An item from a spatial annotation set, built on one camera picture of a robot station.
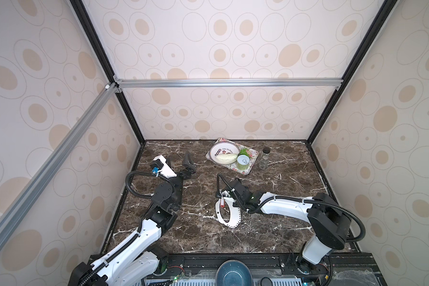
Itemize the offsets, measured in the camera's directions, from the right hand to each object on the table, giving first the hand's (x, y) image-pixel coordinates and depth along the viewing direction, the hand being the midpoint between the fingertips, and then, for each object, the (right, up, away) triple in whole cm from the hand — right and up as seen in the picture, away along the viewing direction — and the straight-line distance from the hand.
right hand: (238, 187), depth 90 cm
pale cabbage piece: (-6, +15, +16) cm, 23 cm away
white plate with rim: (-7, +22, +27) cm, 35 cm away
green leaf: (+5, +19, +13) cm, 23 cm away
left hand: (-23, +17, -22) cm, 36 cm away
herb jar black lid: (+18, +20, +13) cm, 30 cm away
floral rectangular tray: (+12, +17, +23) cm, 31 cm away
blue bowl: (-4, -31, -18) cm, 36 cm away
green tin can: (+4, +13, +12) cm, 18 cm away
